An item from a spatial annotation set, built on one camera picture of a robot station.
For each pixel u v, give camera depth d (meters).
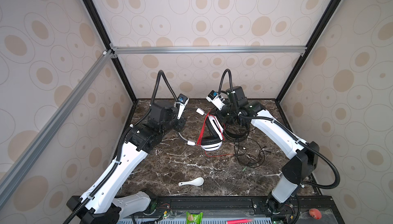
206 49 0.87
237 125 1.06
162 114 0.47
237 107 0.58
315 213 0.70
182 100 0.55
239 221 0.71
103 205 0.37
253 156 0.91
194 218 0.69
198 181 0.81
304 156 0.43
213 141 0.62
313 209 0.71
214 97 0.67
